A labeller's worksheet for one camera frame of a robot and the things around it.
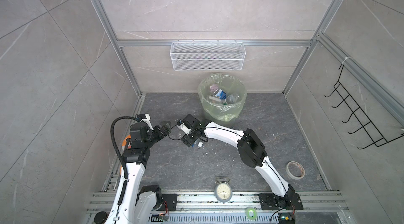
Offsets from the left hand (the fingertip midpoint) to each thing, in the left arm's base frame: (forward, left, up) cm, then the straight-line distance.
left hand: (164, 123), depth 77 cm
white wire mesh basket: (+46, -24, +8) cm, 52 cm away
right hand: (+3, -11, -20) cm, 23 cm away
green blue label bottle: (+17, -38, -2) cm, 42 cm away
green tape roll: (-38, -39, -21) cm, 58 cm away
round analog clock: (-28, -28, -17) cm, 43 cm away
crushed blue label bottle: (-4, -17, -17) cm, 24 cm away
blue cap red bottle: (+19, -27, +3) cm, 33 cm away
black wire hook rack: (-19, -86, +13) cm, 89 cm away
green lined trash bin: (+4, -26, +5) cm, 27 cm away
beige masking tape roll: (-23, -65, -20) cm, 71 cm away
